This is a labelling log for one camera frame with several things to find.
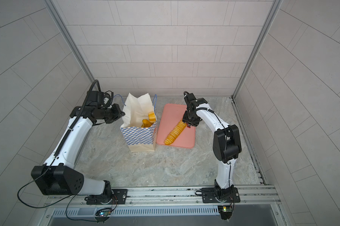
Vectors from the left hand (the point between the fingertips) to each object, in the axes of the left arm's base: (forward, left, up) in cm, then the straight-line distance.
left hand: (127, 110), depth 78 cm
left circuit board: (-45, +6, -21) cm, 50 cm away
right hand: (+3, -34, -14) cm, 37 cm away
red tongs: (-5, -35, -7) cm, 36 cm away
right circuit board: (-44, -52, -23) cm, 72 cm away
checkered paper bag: (+10, -1, -11) cm, 15 cm away
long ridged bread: (-3, -27, -19) cm, 33 cm away
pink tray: (+13, -23, -21) cm, 34 cm away
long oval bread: (+1, -8, -15) cm, 17 cm away
